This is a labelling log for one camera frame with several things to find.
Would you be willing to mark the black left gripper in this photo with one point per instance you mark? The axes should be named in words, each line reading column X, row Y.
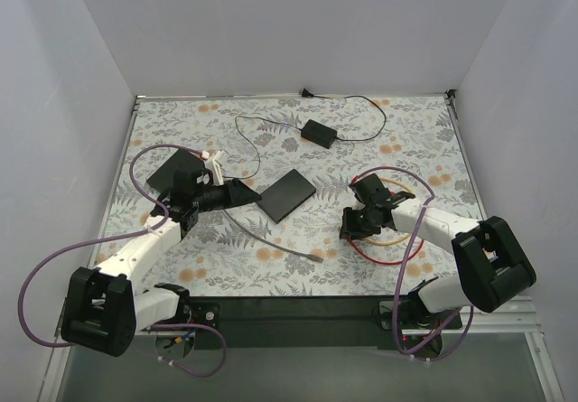
column 230, row 193

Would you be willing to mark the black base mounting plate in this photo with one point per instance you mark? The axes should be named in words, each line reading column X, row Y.
column 212, row 323

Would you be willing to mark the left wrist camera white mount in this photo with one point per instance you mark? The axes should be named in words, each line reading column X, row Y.
column 212, row 162

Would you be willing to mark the black network switch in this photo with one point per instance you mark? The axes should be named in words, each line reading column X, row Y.
column 180, row 162
column 285, row 195

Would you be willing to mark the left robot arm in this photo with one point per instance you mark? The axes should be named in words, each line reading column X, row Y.
column 104, row 308

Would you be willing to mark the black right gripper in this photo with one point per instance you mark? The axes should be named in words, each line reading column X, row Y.
column 357, row 223

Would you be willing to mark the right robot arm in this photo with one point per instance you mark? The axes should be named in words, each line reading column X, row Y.
column 492, row 267

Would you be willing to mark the floral patterned table mat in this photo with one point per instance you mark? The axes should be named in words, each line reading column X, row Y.
column 409, row 141

